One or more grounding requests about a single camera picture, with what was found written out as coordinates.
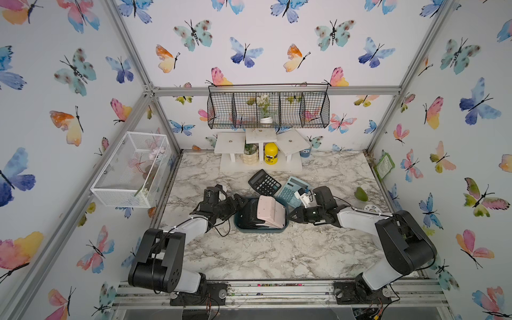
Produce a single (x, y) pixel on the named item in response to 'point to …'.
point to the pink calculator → (271, 212)
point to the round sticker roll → (372, 207)
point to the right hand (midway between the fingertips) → (289, 215)
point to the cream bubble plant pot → (251, 153)
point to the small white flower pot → (264, 103)
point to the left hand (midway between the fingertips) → (245, 201)
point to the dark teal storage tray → (262, 230)
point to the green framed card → (384, 166)
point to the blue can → (305, 153)
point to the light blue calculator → (287, 192)
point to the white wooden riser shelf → (231, 147)
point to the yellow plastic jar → (270, 153)
